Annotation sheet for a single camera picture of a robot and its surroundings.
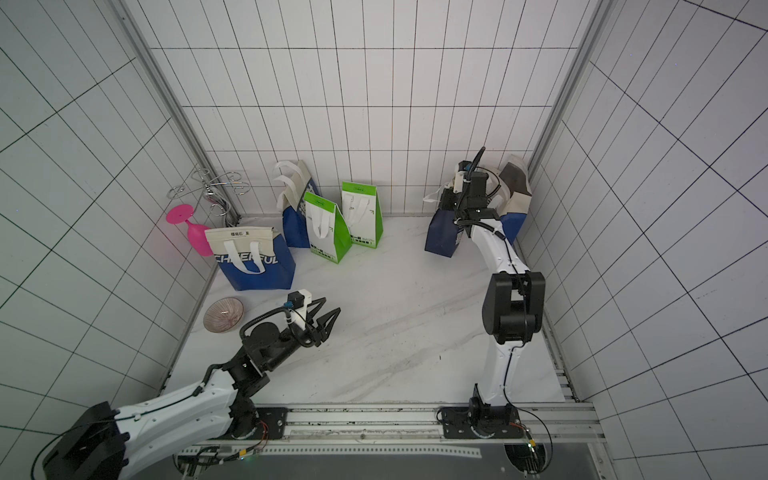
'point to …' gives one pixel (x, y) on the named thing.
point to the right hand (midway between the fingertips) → (454, 185)
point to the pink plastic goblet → (197, 235)
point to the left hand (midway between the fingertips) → (330, 308)
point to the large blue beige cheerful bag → (253, 258)
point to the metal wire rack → (211, 188)
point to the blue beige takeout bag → (514, 214)
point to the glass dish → (223, 315)
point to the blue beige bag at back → (293, 182)
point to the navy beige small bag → (443, 233)
